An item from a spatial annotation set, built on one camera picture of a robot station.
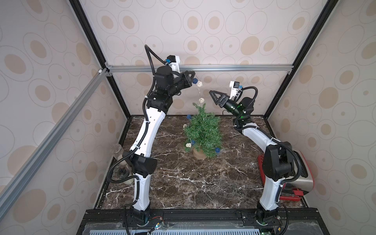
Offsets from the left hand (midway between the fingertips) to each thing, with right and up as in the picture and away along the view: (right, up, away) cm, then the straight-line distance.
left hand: (200, 69), depth 65 cm
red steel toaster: (+45, -56, +4) cm, 72 cm away
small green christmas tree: (+2, -28, +9) cm, 29 cm away
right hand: (+10, -7, +11) cm, 17 cm away
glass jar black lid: (-41, -49, +13) cm, 66 cm away
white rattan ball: (+1, -11, +16) cm, 20 cm away
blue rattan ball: (-5, -20, +16) cm, 26 cm away
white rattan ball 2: (-6, -35, +16) cm, 39 cm away
